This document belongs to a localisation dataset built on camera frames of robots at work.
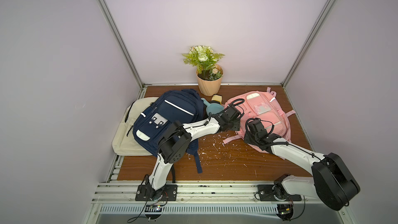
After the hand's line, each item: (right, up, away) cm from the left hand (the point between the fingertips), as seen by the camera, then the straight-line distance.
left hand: (239, 124), depth 89 cm
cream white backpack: (-68, -11, 0) cm, 69 cm away
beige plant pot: (-17, +29, +16) cm, 37 cm away
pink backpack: (+20, +11, +12) cm, 26 cm away
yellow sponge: (-11, +16, +24) cm, 31 cm away
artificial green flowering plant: (-21, +40, +5) cm, 46 cm away
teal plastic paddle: (-14, +9, +14) cm, 22 cm away
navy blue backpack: (-51, +5, +7) cm, 52 cm away
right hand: (+6, -3, 0) cm, 7 cm away
